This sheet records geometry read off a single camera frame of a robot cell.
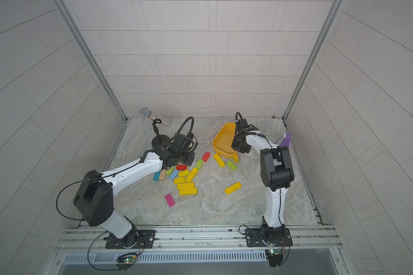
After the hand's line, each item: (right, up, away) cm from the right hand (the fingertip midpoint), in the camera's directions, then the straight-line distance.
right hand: (236, 147), depth 99 cm
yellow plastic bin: (-8, +3, +6) cm, 10 cm away
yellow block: (-3, -19, -15) cm, 24 cm away
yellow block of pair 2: (-26, -21, -14) cm, 36 cm away
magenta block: (-35, -24, -17) cm, 46 cm away
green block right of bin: (-3, -10, -6) cm, 12 cm away
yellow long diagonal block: (-25, -14, -10) cm, 30 cm away
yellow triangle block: (-1, -6, -4) cm, 7 cm away
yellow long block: (-10, -7, -3) cm, 13 cm away
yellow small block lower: (-31, -16, -12) cm, 37 cm away
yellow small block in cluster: (-29, -13, -10) cm, 33 cm away
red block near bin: (-18, -5, -1) cm, 18 cm away
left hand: (-23, -3, -12) cm, 26 cm away
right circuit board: (+12, -42, -30) cm, 53 cm away
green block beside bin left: (-21, -9, -6) cm, 24 cm away
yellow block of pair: (-25, -18, -13) cm, 33 cm away
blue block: (-34, -14, -11) cm, 38 cm away
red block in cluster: (-31, -10, -8) cm, 33 cm away
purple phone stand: (+23, +4, -15) cm, 28 cm away
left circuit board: (-46, -41, -34) cm, 70 cm away
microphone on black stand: (-46, +4, +2) cm, 46 cm away
